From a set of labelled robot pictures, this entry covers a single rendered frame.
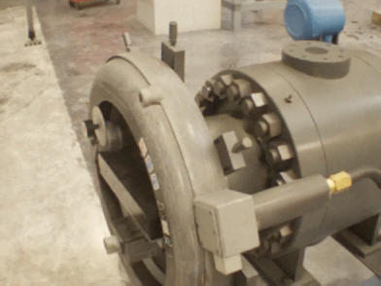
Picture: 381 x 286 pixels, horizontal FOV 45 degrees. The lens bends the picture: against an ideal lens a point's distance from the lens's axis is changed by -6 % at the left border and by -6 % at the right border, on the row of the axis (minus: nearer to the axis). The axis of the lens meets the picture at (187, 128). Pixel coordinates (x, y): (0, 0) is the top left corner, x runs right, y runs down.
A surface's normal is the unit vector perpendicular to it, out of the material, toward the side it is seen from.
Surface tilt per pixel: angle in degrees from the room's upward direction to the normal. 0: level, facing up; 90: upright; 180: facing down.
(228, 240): 67
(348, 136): 55
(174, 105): 31
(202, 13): 90
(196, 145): 44
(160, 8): 90
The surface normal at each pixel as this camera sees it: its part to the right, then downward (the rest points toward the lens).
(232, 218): 0.41, 0.02
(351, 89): 0.22, -0.57
